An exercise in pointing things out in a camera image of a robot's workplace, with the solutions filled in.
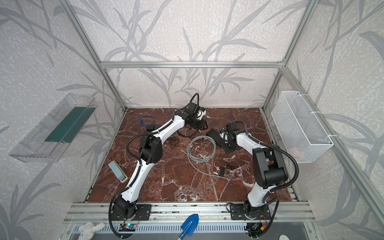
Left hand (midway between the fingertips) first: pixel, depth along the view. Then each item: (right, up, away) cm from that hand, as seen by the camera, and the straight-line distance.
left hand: (208, 122), depth 99 cm
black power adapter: (+7, -27, -16) cm, 32 cm away
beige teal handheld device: (-51, -27, -16) cm, 60 cm away
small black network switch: (+5, -9, +1) cm, 10 cm away
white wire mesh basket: (+37, -6, -39) cm, 54 cm away
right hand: (+13, -14, -3) cm, 19 cm away
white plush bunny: (-56, -48, -33) cm, 81 cm away
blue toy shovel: (-10, -48, -29) cm, 58 cm away
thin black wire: (-23, -12, +1) cm, 27 cm away
